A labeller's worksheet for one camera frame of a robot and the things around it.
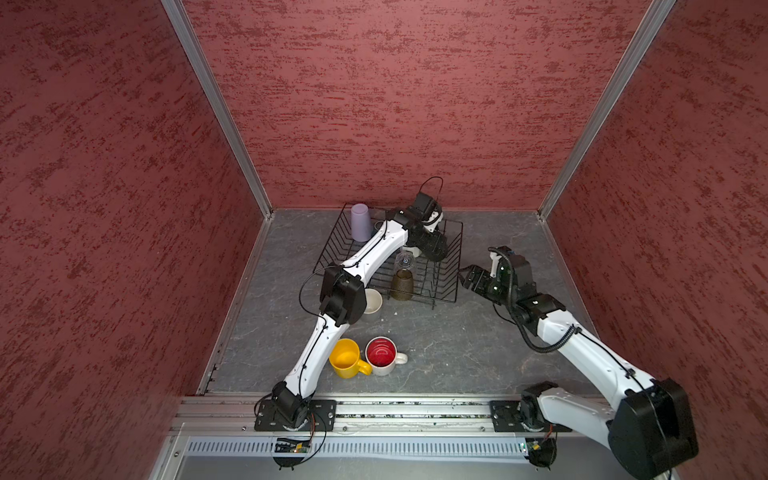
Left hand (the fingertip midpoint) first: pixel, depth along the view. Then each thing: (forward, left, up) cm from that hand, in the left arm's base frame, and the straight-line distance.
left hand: (434, 249), depth 94 cm
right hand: (-14, -7, +2) cm, 16 cm away
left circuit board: (-51, +39, -15) cm, 66 cm away
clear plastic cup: (-4, +10, -1) cm, 10 cm away
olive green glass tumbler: (-13, +10, -2) cm, 17 cm away
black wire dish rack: (-7, -1, -8) cm, 11 cm away
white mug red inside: (-30, +16, -11) cm, 36 cm away
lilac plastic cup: (+9, +24, 0) cm, 26 cm away
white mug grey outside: (-16, +19, -5) cm, 26 cm away
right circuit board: (-52, -24, -13) cm, 59 cm away
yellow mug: (-31, +26, -11) cm, 43 cm away
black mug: (-5, +1, +8) cm, 9 cm away
